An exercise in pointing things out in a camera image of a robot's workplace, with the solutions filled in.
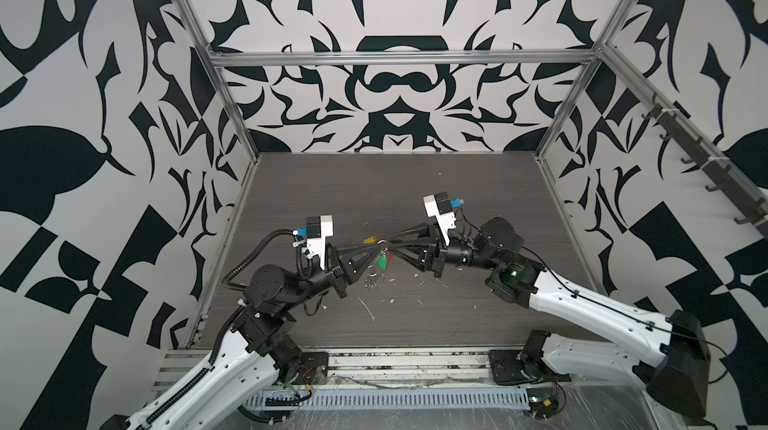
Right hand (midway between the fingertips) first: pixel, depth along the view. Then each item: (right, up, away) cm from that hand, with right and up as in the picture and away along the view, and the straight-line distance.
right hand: (395, 248), depth 56 cm
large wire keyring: (-4, -6, +2) cm, 7 cm away
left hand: (-3, +1, -1) cm, 3 cm away
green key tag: (-2, -3, +3) cm, 5 cm away
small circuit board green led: (+35, -39, +15) cm, 55 cm away
